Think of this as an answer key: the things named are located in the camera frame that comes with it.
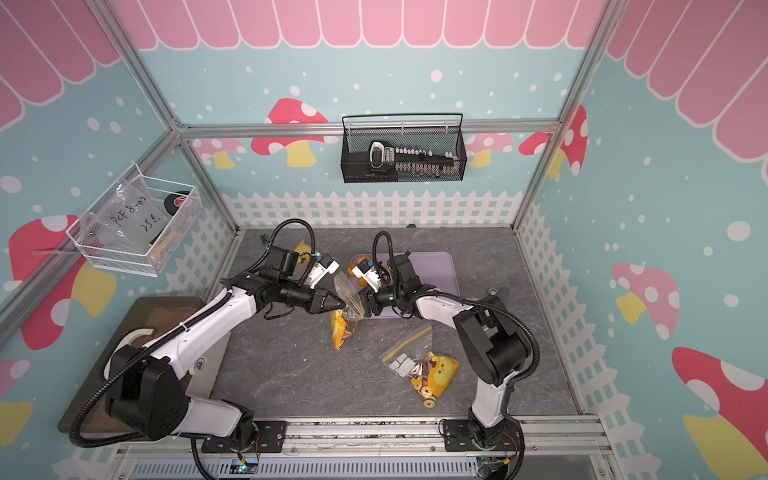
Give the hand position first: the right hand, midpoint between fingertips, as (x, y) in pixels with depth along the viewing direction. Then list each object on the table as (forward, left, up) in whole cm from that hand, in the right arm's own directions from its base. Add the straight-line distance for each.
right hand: (348, 305), depth 84 cm
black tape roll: (+20, +47, +21) cm, 55 cm away
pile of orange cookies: (+4, -2, +11) cm, 12 cm away
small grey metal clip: (+12, -46, -12) cm, 49 cm away
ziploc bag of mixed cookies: (-6, 0, +3) cm, 7 cm away
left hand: (-4, +1, +5) cm, 7 cm away
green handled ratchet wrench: (+37, +38, -11) cm, 54 cm away
